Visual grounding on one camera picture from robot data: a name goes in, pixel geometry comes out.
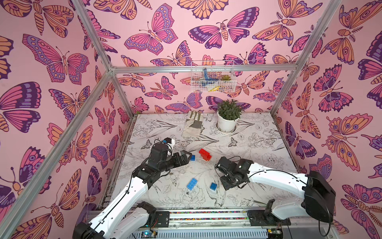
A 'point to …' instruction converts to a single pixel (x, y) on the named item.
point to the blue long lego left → (191, 184)
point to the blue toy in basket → (204, 83)
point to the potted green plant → (229, 112)
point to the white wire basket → (213, 76)
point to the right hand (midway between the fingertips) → (226, 182)
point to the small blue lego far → (193, 158)
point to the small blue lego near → (213, 185)
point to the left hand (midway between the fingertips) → (187, 155)
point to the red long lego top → (202, 149)
